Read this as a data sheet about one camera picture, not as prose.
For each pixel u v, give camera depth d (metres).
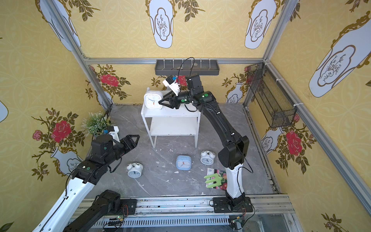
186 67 0.91
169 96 0.70
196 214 0.72
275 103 0.84
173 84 0.64
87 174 0.48
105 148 0.53
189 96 0.61
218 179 0.83
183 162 0.83
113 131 0.65
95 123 0.87
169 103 0.67
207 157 0.84
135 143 0.66
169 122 0.90
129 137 0.65
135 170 0.79
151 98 0.70
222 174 0.86
